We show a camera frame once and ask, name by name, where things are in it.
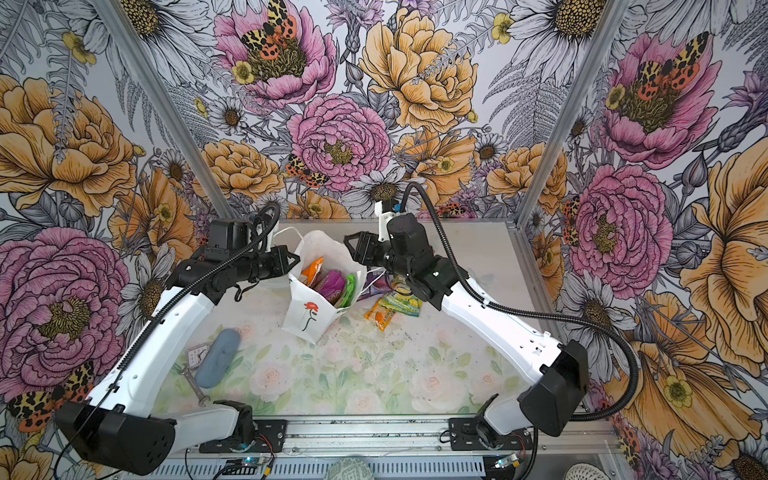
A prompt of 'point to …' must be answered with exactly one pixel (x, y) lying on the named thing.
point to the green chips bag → (350, 292)
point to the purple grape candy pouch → (331, 286)
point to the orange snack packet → (380, 314)
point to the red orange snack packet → (312, 269)
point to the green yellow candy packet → (401, 299)
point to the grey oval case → (218, 359)
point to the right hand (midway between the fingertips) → (351, 251)
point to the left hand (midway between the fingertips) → (297, 268)
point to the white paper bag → (307, 314)
